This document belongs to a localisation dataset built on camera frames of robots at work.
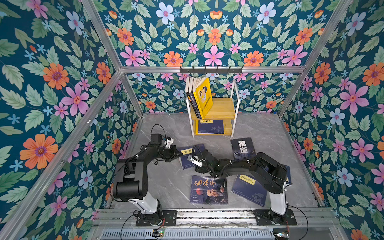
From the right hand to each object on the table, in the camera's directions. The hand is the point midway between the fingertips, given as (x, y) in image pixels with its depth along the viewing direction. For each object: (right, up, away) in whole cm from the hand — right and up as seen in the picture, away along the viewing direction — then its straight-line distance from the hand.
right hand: (199, 157), depth 93 cm
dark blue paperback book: (-3, +34, -16) cm, 38 cm away
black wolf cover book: (+29, +5, +5) cm, 30 cm away
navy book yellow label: (+8, +19, +11) cm, 24 cm away
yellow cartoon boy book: (+2, +37, -11) cm, 39 cm away
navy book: (+52, -11, -9) cm, 53 cm away
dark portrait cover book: (+4, -16, -11) cm, 20 cm away
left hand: (-9, +5, -5) cm, 12 cm away
